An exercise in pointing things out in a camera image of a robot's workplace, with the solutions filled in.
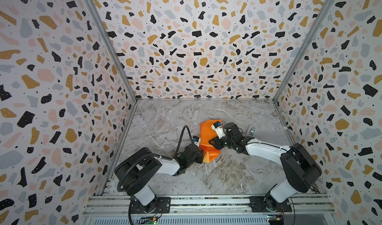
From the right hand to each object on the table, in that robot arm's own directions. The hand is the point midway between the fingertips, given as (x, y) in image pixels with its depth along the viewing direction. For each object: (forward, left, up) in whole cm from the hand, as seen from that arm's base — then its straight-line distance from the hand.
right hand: (210, 141), depth 88 cm
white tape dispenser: (+11, -27, -4) cm, 30 cm away
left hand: (-4, +3, -5) cm, 7 cm away
